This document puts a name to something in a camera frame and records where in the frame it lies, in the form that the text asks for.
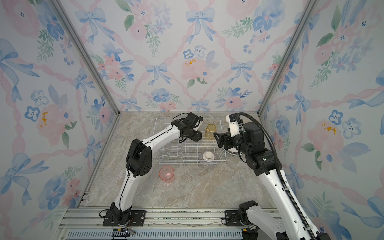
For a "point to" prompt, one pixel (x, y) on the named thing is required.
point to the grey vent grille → (157, 234)
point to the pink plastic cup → (166, 173)
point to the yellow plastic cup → (211, 128)
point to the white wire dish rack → (207, 150)
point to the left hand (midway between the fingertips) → (197, 133)
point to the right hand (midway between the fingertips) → (222, 130)
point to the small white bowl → (208, 155)
